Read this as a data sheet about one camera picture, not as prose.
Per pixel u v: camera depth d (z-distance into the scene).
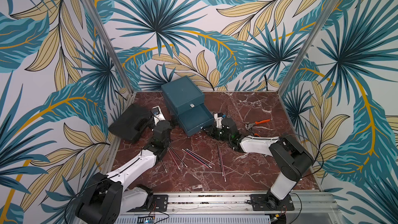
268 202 0.67
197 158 0.88
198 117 0.86
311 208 0.74
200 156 0.88
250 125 1.01
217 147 0.91
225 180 0.80
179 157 0.88
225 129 0.71
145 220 0.72
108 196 0.40
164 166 0.84
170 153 0.88
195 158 0.87
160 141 0.62
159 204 0.73
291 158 0.48
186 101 0.85
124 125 0.93
